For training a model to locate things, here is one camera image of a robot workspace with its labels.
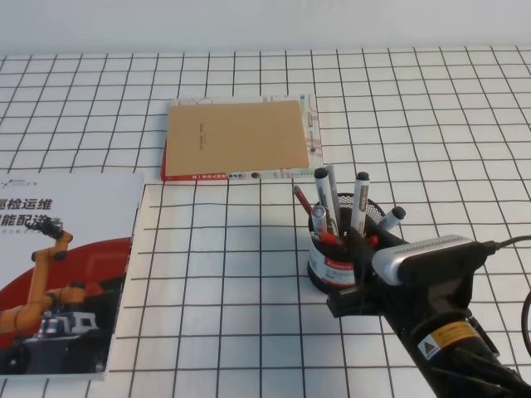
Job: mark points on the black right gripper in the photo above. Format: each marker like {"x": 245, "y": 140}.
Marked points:
{"x": 406, "y": 308}

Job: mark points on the red and black marker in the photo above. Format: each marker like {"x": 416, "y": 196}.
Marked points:
{"x": 372, "y": 240}

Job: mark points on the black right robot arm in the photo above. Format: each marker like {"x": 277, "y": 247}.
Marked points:
{"x": 458, "y": 360}

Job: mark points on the black mesh pen holder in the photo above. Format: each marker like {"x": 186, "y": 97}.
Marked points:
{"x": 329, "y": 266}

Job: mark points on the plain grey pen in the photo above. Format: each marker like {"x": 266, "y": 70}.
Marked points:
{"x": 335, "y": 197}

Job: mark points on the thin red pen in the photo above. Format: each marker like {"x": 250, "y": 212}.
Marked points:
{"x": 300, "y": 196}

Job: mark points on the leaning marker black cap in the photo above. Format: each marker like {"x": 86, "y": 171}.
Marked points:
{"x": 392, "y": 219}

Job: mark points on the short silver cap marker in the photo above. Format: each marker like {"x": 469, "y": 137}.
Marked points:
{"x": 319, "y": 218}

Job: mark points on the grey marker tall right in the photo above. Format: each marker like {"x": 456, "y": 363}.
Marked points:
{"x": 360, "y": 201}

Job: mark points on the grey marker black cap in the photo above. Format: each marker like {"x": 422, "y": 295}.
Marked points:
{"x": 322, "y": 183}

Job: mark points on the red spine map book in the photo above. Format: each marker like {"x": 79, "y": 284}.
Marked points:
{"x": 311, "y": 128}

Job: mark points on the brown kraft notebook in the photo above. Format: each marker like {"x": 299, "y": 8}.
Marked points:
{"x": 208, "y": 140}

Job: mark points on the white robot brochure booklet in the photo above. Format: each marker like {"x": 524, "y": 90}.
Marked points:
{"x": 65, "y": 246}

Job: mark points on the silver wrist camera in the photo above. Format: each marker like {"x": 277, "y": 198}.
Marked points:
{"x": 431, "y": 261}

